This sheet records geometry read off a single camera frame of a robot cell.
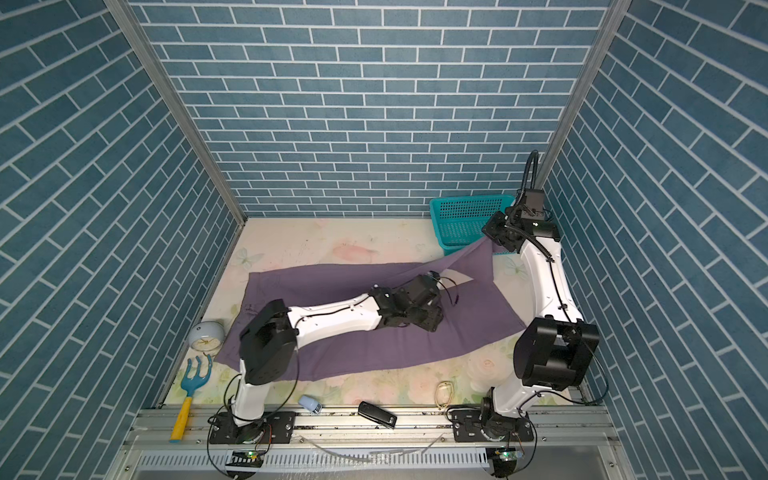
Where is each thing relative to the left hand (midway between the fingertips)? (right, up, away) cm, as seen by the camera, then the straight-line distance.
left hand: (438, 316), depth 84 cm
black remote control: (-17, -22, -10) cm, 30 cm away
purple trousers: (+15, 0, +8) cm, 17 cm away
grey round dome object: (-65, -5, -2) cm, 65 cm away
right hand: (+14, +26, 0) cm, 30 cm away
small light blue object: (-34, -21, -7) cm, 41 cm away
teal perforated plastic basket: (+13, +30, +36) cm, 48 cm away
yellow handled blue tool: (-69, -18, -3) cm, 71 cm away
